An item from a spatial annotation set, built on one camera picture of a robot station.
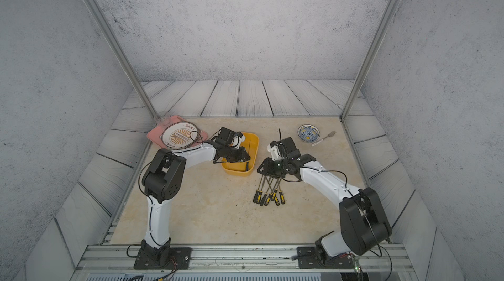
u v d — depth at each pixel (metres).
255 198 0.88
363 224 0.42
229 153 0.86
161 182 0.54
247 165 0.96
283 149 0.68
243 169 0.96
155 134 1.12
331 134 1.13
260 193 0.89
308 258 0.73
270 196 0.88
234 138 0.88
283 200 0.87
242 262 0.73
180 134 1.11
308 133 1.11
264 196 0.89
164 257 0.66
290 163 0.66
